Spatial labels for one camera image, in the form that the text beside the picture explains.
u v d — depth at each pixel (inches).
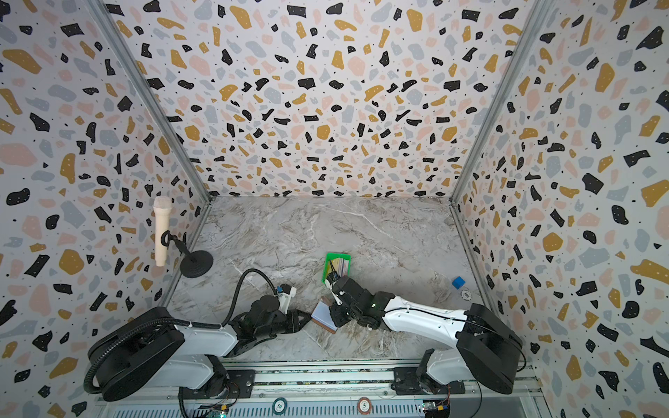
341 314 28.7
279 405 27.6
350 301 24.7
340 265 38.2
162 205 30.0
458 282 37.3
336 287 24.6
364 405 28.0
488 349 16.7
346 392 28.9
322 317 34.1
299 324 31.2
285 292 31.5
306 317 33.3
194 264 38.0
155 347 17.3
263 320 26.8
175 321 19.5
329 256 39.5
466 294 36.4
